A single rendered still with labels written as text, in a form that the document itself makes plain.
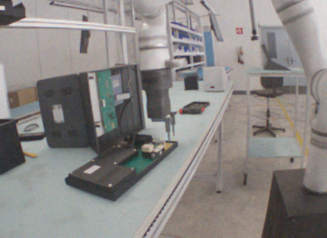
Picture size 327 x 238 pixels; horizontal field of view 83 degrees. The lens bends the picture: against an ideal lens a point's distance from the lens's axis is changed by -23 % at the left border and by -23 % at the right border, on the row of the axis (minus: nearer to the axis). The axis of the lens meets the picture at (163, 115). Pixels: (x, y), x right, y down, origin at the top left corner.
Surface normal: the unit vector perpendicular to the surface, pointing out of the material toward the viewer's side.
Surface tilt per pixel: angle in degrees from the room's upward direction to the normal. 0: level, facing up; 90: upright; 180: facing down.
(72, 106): 90
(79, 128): 90
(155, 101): 70
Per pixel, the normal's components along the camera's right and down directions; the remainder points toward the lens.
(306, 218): -0.24, 0.25
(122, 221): -0.09, -0.97
